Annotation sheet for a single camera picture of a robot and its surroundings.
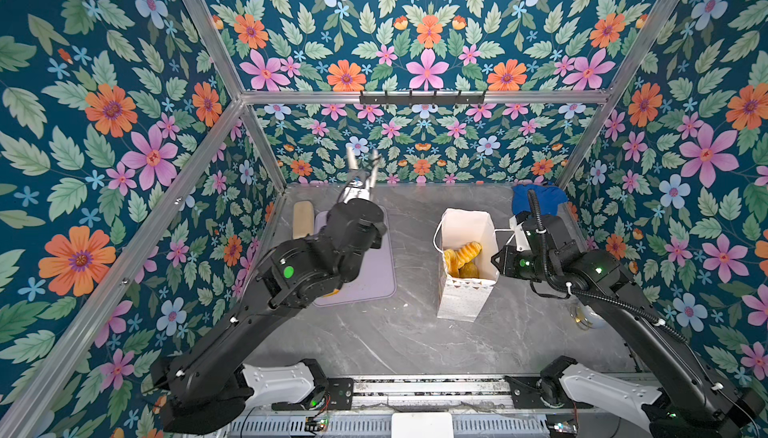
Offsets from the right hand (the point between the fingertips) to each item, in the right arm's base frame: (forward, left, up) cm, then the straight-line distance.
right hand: (492, 257), depth 70 cm
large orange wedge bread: (-8, +36, 0) cm, 37 cm away
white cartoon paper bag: (-6, +5, -12) cm, 14 cm away
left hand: (+2, +27, +17) cm, 32 cm away
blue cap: (+39, -33, -21) cm, 55 cm away
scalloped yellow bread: (+5, +8, -11) cm, 15 cm away
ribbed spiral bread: (+9, +3, -13) cm, 16 cm away
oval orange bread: (+5, +3, -17) cm, 18 cm away
